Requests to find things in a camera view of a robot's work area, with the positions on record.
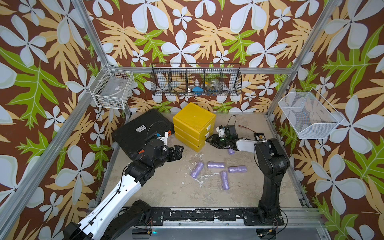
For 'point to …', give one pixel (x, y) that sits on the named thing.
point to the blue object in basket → (198, 90)
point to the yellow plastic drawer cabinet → (193, 126)
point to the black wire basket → (196, 79)
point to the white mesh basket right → (312, 117)
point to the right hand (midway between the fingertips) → (207, 140)
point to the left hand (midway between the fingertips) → (178, 146)
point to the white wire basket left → (112, 88)
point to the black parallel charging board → (259, 136)
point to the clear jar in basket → (214, 86)
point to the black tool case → (132, 137)
